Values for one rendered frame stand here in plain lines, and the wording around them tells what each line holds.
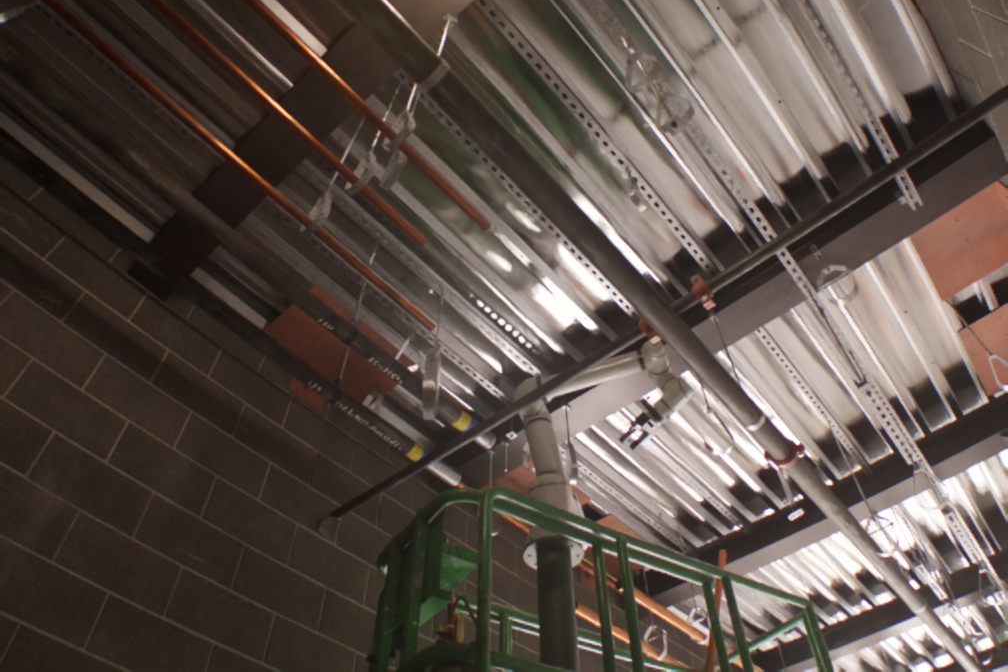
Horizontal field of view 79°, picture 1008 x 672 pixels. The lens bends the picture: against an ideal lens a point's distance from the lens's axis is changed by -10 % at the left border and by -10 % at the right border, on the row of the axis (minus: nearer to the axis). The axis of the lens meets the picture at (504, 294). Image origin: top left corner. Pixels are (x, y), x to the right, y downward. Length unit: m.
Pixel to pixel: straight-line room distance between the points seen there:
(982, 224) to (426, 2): 2.61
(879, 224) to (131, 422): 3.03
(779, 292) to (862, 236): 0.41
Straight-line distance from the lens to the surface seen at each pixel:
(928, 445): 4.55
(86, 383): 2.79
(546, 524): 2.11
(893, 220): 3.03
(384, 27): 1.69
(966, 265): 3.67
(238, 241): 2.44
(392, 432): 2.91
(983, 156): 3.09
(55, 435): 2.65
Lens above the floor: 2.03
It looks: 54 degrees up
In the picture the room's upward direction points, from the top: straight up
